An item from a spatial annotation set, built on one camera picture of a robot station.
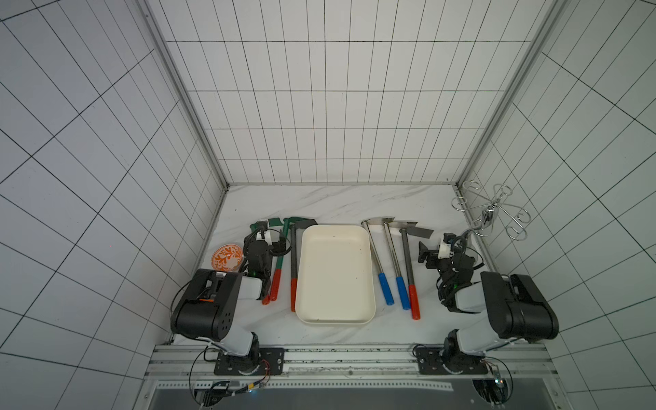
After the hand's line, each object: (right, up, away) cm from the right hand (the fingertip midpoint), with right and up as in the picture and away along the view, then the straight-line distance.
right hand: (436, 239), depth 92 cm
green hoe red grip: (-65, +5, -8) cm, 66 cm away
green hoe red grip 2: (-58, -11, -2) cm, 59 cm away
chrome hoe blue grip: (-14, -18, -7) cm, 24 cm away
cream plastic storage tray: (-37, -14, -3) cm, 40 cm away
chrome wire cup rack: (+10, +12, -17) cm, 23 cm away
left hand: (-63, +2, +2) cm, 63 cm away
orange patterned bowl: (-78, -7, +1) cm, 78 cm away
